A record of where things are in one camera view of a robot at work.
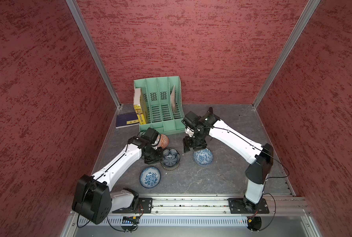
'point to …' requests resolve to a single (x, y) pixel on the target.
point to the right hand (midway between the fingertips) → (190, 152)
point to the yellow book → (140, 114)
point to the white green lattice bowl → (170, 168)
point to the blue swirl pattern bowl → (203, 157)
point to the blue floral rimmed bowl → (150, 177)
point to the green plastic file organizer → (163, 105)
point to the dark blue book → (126, 120)
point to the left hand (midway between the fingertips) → (161, 162)
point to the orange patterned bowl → (164, 142)
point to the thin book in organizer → (173, 98)
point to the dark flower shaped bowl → (170, 159)
